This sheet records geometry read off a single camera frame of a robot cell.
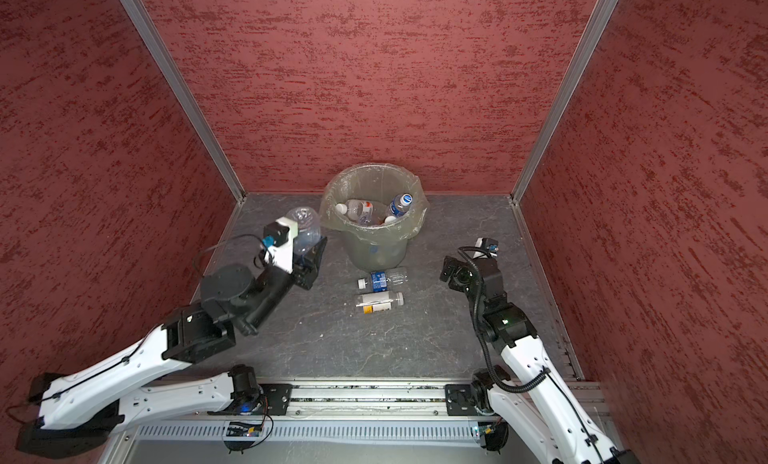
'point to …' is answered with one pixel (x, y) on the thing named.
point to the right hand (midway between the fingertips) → (457, 268)
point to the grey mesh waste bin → (381, 247)
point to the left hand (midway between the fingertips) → (315, 239)
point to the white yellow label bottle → (374, 302)
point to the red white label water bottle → (358, 210)
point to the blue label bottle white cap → (400, 204)
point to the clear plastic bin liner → (378, 182)
